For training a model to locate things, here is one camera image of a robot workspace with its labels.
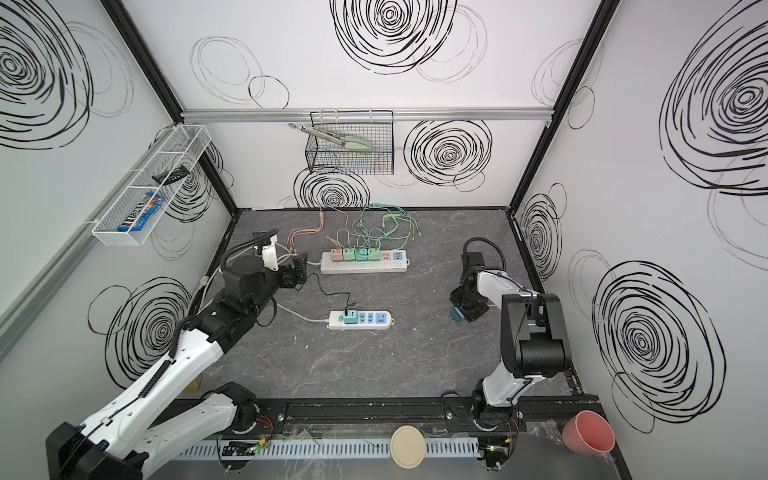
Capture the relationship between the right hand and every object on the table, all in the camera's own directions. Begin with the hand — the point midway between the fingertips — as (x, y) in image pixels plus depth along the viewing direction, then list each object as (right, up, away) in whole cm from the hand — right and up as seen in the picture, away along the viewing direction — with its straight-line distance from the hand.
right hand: (456, 307), depth 93 cm
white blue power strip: (-27, -2, -6) cm, 28 cm away
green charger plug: (-27, +16, +4) cm, 31 cm away
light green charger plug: (-34, +16, +6) cm, 39 cm away
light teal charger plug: (-32, -1, -8) cm, 33 cm away
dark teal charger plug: (-1, -1, -4) cm, 4 cm away
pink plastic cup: (+22, -20, -29) cm, 42 cm away
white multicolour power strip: (-21, +14, +9) cm, 27 cm away
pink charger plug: (-39, +16, +6) cm, 42 cm away
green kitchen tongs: (-33, +51, -1) cm, 61 cm away
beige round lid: (-17, -24, -28) cm, 41 cm away
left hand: (-45, +18, -17) cm, 52 cm away
